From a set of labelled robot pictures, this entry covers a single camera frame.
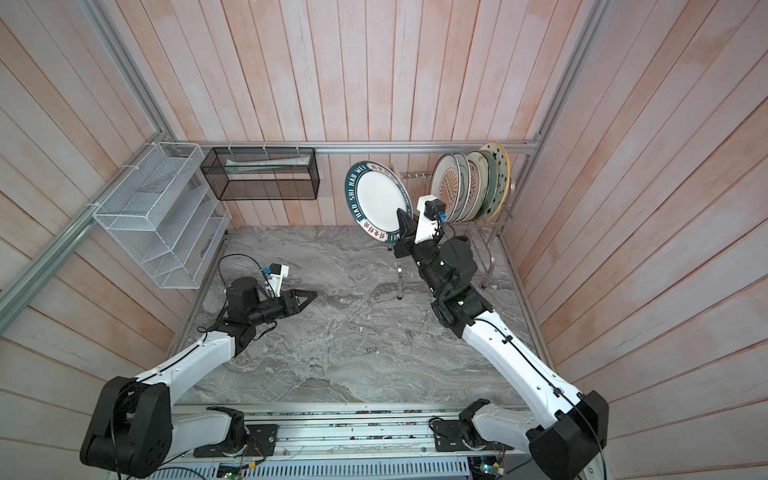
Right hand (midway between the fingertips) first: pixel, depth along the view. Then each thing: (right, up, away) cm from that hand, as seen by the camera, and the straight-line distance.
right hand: (399, 211), depth 64 cm
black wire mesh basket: (-47, +20, +41) cm, 65 cm away
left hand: (-22, -22, +18) cm, 36 cm away
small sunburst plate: (+15, +11, +20) cm, 27 cm away
